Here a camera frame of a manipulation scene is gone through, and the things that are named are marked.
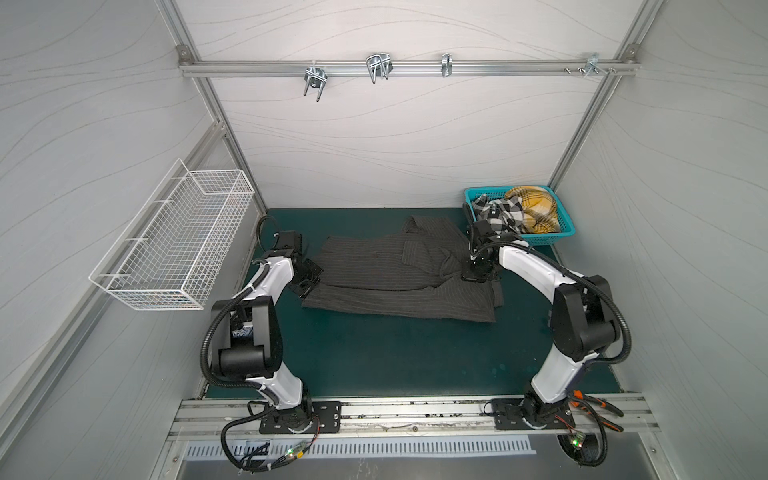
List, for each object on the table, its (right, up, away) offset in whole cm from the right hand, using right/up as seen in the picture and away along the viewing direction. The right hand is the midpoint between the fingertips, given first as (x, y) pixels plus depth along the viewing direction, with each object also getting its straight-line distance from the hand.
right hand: (474, 269), depth 93 cm
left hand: (-48, -2, 0) cm, 48 cm away
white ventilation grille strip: (-30, -40, -23) cm, 55 cm away
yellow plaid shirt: (+27, +21, +13) cm, 37 cm away
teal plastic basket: (+36, +14, +11) cm, 40 cm away
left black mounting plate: (-46, -35, -20) cm, 61 cm away
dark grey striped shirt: (-18, -2, +9) cm, 20 cm away
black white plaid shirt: (+14, +18, +14) cm, 27 cm away
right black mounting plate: (+3, -34, -20) cm, 39 cm away
